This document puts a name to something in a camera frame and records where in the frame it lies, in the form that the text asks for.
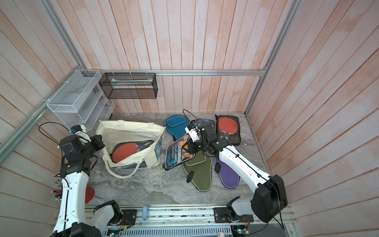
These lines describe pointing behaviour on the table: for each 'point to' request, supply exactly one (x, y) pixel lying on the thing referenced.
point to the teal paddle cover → (176, 124)
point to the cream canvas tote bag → (148, 157)
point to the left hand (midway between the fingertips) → (103, 137)
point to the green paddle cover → (199, 169)
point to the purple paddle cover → (228, 178)
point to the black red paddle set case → (121, 150)
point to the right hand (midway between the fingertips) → (184, 145)
